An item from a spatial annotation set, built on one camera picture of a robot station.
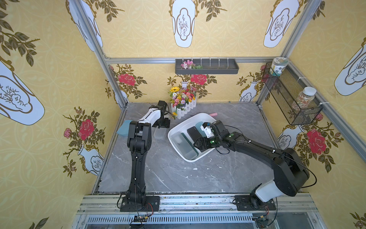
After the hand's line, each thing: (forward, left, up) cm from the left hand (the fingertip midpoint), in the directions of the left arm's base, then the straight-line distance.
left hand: (156, 125), depth 106 cm
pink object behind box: (+9, -44, 0) cm, 45 cm away
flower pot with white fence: (+10, -20, +15) cm, 27 cm away
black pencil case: (-9, -27, +1) cm, 29 cm away
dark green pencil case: (-24, -23, +4) cm, 34 cm away
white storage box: (-4, -19, +4) cm, 20 cm away
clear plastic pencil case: (-8, -3, +1) cm, 8 cm away
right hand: (-19, -30, +10) cm, 37 cm away
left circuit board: (-56, +3, -4) cm, 56 cm away
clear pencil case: (-13, -15, +3) cm, 20 cm away
